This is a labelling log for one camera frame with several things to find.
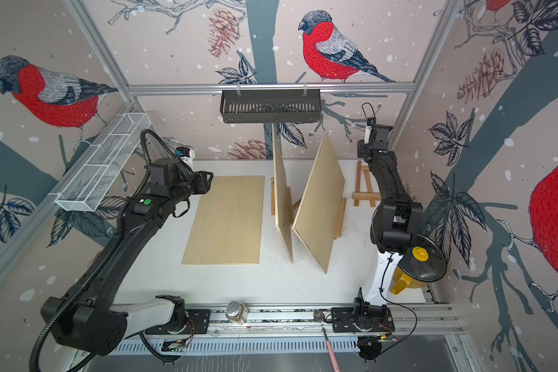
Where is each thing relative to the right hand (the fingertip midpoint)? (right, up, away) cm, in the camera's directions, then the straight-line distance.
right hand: (371, 140), depth 94 cm
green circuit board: (-70, -68, -24) cm, 101 cm away
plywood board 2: (-23, -26, -13) cm, 37 cm away
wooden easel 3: (-13, -32, +1) cm, 35 cm away
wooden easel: (+3, -24, +10) cm, 26 cm away
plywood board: (-60, -36, 0) cm, 70 cm away
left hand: (-61, -13, -19) cm, 65 cm away
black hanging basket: (-43, +18, +12) cm, 48 cm away
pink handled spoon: (-24, -63, -18) cm, 70 cm away
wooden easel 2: (-39, -21, -28) cm, 53 cm away
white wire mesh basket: (-99, -17, -21) cm, 102 cm away
